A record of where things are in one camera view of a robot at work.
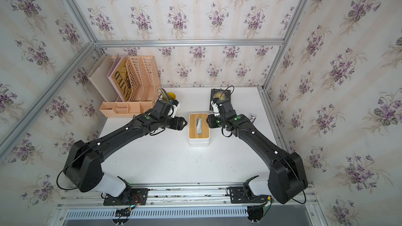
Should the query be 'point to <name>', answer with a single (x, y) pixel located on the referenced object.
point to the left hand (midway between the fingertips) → (183, 122)
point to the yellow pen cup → (172, 95)
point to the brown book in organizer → (122, 80)
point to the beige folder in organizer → (99, 74)
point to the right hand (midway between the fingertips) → (211, 119)
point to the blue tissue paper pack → (199, 125)
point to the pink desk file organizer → (136, 80)
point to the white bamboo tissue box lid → (192, 133)
